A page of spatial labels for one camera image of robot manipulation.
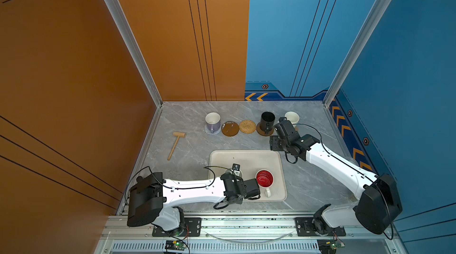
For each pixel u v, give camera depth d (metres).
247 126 1.08
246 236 0.72
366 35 0.86
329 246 0.70
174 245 0.71
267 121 1.01
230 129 1.06
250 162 0.92
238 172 0.71
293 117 1.00
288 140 0.62
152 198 0.41
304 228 0.72
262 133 1.04
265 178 0.85
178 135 1.02
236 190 0.54
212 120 1.05
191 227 0.74
